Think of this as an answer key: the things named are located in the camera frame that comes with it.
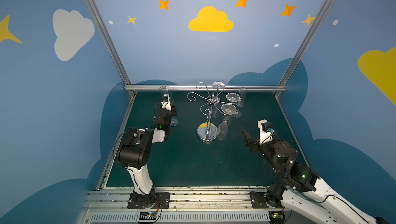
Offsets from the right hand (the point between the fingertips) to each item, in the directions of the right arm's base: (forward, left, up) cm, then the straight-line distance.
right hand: (254, 126), depth 67 cm
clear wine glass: (+17, +8, +1) cm, 19 cm away
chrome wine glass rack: (+13, +21, -28) cm, 37 cm away
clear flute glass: (+28, +48, -7) cm, 56 cm away
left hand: (+24, +45, -12) cm, 52 cm away
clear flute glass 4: (+24, +16, +2) cm, 29 cm away
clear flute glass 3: (+30, -1, -9) cm, 31 cm away
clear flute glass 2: (+20, +43, -29) cm, 56 cm away
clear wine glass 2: (+7, +12, +3) cm, 14 cm away
